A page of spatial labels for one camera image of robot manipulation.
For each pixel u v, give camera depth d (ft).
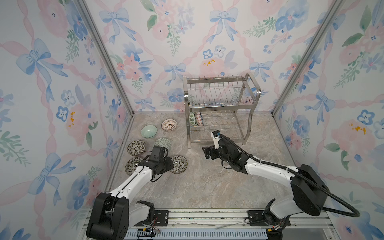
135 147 3.21
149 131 3.49
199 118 3.30
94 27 2.48
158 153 2.23
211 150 2.45
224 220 2.42
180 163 3.02
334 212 1.42
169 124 3.60
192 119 3.30
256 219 2.40
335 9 2.27
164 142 3.29
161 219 2.42
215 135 2.41
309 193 1.40
